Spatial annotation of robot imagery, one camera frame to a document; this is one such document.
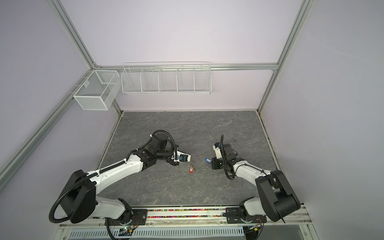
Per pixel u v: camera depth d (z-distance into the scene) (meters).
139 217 0.73
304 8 0.71
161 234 0.77
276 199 0.43
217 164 0.81
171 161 0.67
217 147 0.83
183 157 0.65
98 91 0.97
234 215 0.74
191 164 0.91
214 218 0.74
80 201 0.42
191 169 0.89
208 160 0.93
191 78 1.03
